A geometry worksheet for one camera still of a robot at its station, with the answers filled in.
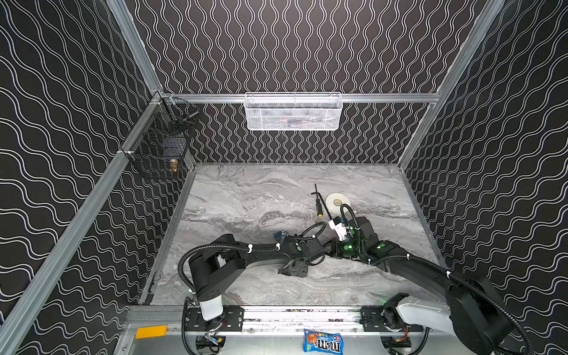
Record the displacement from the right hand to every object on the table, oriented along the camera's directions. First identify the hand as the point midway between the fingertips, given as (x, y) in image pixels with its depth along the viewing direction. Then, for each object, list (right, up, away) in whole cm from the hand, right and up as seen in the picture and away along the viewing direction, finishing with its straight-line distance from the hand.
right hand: (320, 250), depth 82 cm
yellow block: (-57, -24, -10) cm, 63 cm away
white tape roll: (+11, +17, +24) cm, 31 cm away
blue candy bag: (-3, -25, -13) cm, 28 cm away
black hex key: (+5, +16, +22) cm, 28 cm away
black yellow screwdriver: (+2, +15, +21) cm, 26 cm away
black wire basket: (-68, +46, +19) cm, 84 cm away
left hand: (-5, -10, 0) cm, 11 cm away
